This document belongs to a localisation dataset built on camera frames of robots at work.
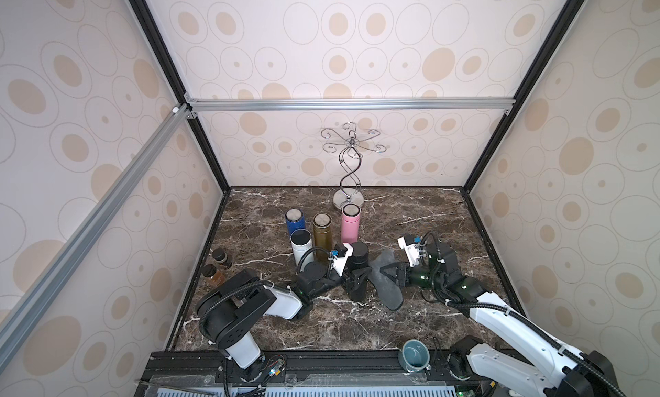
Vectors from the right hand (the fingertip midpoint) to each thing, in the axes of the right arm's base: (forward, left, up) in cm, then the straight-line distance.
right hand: (390, 268), depth 78 cm
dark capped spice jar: (+4, +56, -4) cm, 57 cm away
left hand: (0, +6, 0) cm, 6 cm away
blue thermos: (+12, +30, +7) cm, 33 cm away
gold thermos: (+10, +22, +4) cm, 24 cm away
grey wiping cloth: (-6, +2, 0) cm, 7 cm away
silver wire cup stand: (+44, +13, -12) cm, 48 cm away
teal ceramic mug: (-20, -7, -15) cm, 26 cm away
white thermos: (+4, +27, +7) cm, 28 cm away
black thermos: (-1, +10, +6) cm, 12 cm away
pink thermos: (+15, +12, +4) cm, 20 cm away
